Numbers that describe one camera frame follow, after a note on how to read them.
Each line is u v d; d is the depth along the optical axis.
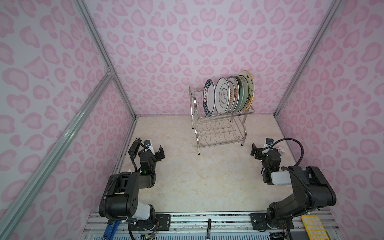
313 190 0.44
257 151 0.84
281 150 0.98
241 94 0.73
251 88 0.75
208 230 0.71
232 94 0.79
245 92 0.75
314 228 0.70
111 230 0.69
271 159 0.70
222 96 0.83
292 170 0.50
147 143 0.78
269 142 0.78
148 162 0.70
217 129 1.06
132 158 0.65
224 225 0.73
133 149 1.01
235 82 0.75
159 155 0.82
